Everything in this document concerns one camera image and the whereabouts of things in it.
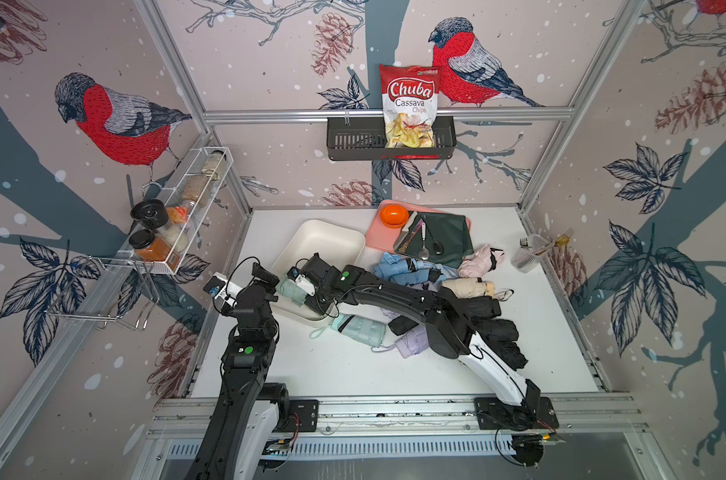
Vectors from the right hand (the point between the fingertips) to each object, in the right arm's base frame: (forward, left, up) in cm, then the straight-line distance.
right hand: (310, 298), depth 88 cm
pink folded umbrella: (+15, -54, -2) cm, 56 cm away
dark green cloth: (+30, -44, -6) cm, 53 cm away
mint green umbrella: (0, +5, +4) cm, 6 cm away
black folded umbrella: (-8, -56, -2) cm, 56 cm away
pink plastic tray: (+29, -22, -6) cm, 37 cm away
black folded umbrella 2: (-15, -58, -2) cm, 60 cm away
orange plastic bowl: (+38, -26, -3) cm, 46 cm away
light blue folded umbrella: (+13, -30, -3) cm, 33 cm away
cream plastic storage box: (+25, -5, -5) cm, 26 cm away
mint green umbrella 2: (-7, -16, -4) cm, 18 cm away
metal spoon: (+23, -37, -6) cm, 44 cm away
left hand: (0, +12, +17) cm, 21 cm away
